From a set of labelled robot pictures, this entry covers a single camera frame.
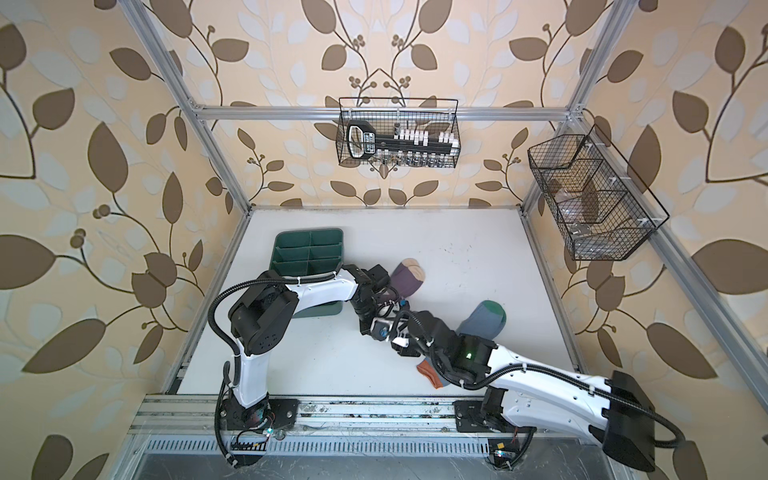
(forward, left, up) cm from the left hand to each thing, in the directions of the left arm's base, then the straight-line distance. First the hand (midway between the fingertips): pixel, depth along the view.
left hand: (385, 332), depth 87 cm
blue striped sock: (+5, -30, 0) cm, 30 cm away
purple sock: (+20, -7, -2) cm, 21 cm away
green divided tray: (+25, +27, +5) cm, 37 cm away
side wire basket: (+19, -54, +33) cm, 66 cm away
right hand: (-2, -4, +14) cm, 15 cm away
